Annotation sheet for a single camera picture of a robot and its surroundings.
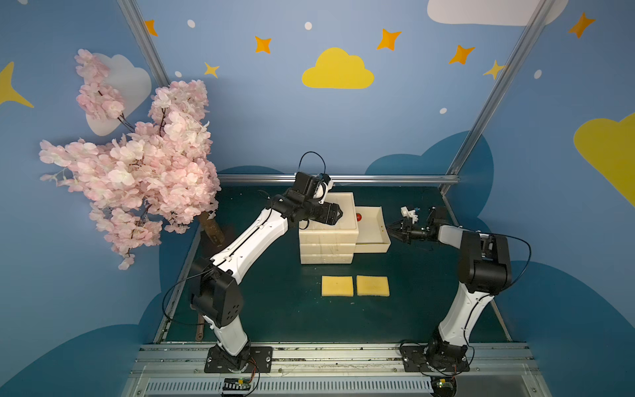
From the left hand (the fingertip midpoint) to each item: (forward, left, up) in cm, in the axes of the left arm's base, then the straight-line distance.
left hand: (333, 207), depth 82 cm
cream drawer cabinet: (-9, +4, -9) cm, 13 cm away
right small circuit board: (-47, -34, -27) cm, 64 cm away
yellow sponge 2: (-18, -3, -24) cm, 30 cm away
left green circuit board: (-48, +28, -27) cm, 61 cm away
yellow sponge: (-17, -14, -24) cm, 33 cm away
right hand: (+3, -23, -15) cm, 28 cm away
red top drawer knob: (+1, -10, -7) cm, 12 cm away
